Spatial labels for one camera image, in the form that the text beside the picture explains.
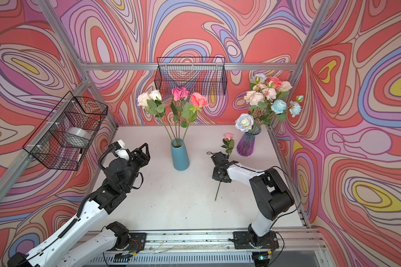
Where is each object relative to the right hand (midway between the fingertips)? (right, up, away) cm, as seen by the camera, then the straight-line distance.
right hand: (220, 179), depth 94 cm
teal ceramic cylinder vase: (-23, +12, -6) cm, 26 cm away
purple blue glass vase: (+15, +20, +1) cm, 25 cm away
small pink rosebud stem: (+7, +20, +11) cm, 24 cm away
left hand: (-35, +20, -23) cm, 47 cm away
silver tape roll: (-66, +26, -21) cm, 74 cm away
